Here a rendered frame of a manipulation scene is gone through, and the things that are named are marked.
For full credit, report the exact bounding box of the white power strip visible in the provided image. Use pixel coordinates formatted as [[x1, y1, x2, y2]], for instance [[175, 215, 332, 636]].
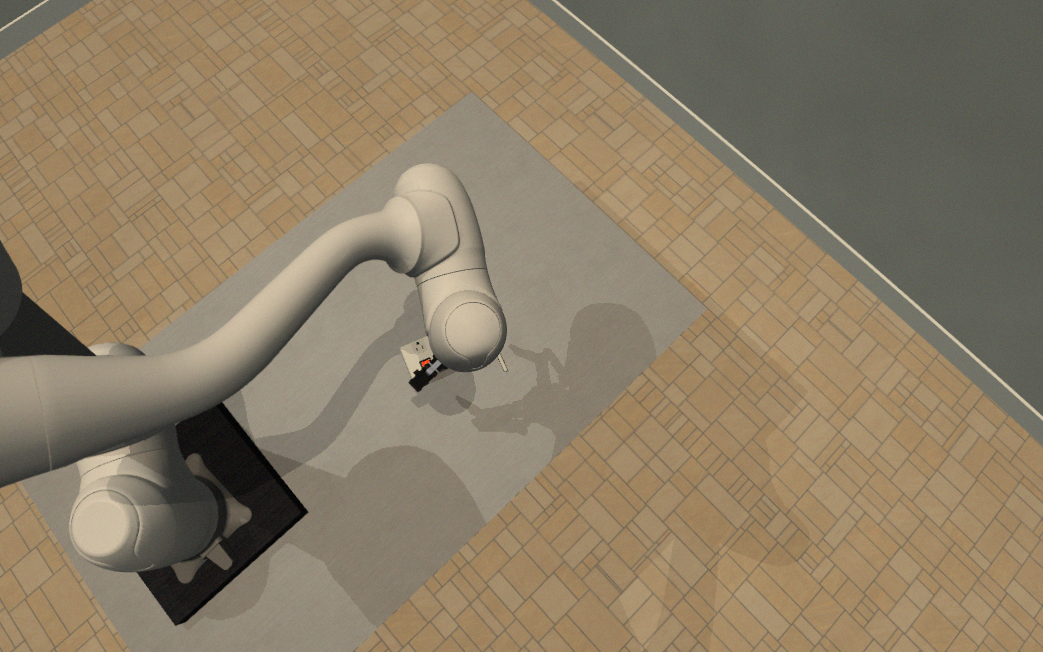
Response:
[[401, 336, 508, 378]]

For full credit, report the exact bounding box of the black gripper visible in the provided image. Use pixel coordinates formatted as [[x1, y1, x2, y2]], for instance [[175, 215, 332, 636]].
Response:
[[409, 354, 447, 392]]

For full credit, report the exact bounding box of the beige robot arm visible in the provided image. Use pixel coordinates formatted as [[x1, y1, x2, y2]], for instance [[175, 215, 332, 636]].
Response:
[[0, 163, 507, 584]]

